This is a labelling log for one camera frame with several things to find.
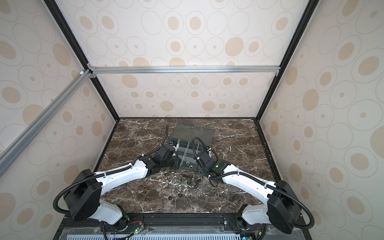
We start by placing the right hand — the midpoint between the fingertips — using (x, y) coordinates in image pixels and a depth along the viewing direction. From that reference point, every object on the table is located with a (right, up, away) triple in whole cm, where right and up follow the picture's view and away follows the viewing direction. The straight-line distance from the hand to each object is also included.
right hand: (203, 166), depth 84 cm
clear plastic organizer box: (-9, +14, +25) cm, 30 cm away
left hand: (-11, +4, 0) cm, 12 cm away
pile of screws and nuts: (-13, -10, +3) cm, 16 cm away
